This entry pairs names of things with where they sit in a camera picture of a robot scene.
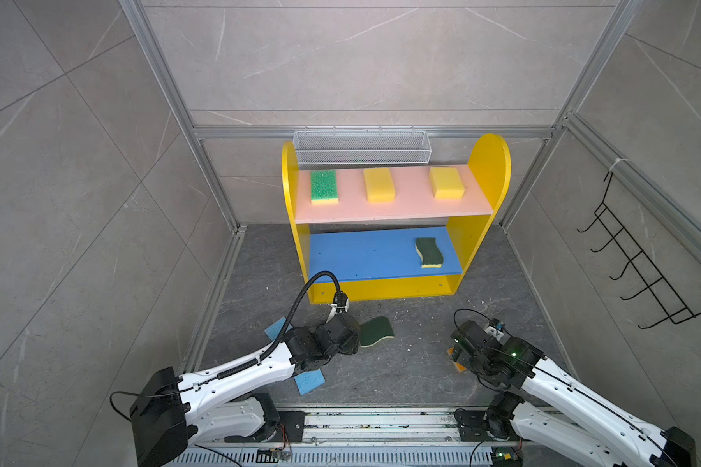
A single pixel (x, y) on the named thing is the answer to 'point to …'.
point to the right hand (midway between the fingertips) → (467, 358)
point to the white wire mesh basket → (362, 146)
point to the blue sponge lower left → (309, 381)
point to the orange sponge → (459, 367)
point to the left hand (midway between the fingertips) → (353, 327)
